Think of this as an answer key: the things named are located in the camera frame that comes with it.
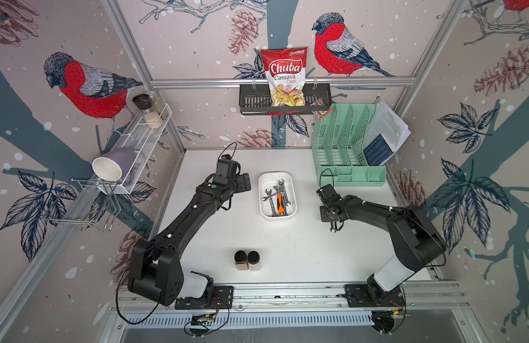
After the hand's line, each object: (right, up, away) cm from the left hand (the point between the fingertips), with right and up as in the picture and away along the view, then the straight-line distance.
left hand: (242, 175), depth 85 cm
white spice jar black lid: (+5, -29, -13) cm, 32 cm away
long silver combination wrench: (+13, -18, +9) cm, 24 cm away
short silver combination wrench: (+39, -23, +7) cm, 46 cm away
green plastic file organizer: (+51, +20, +37) cm, 66 cm away
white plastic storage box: (+11, -3, +18) cm, 22 cm away
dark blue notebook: (+65, +11, +18) cm, 68 cm away
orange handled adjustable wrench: (+16, -14, +12) cm, 24 cm away
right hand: (+38, -17, +10) cm, 43 cm away
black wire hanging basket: (+4, +34, +10) cm, 35 cm away
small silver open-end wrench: (+10, -12, +15) cm, 21 cm away
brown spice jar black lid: (+1, -29, -13) cm, 31 cm away
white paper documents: (+66, +25, +14) cm, 72 cm away
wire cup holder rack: (-40, -6, -27) cm, 49 cm away
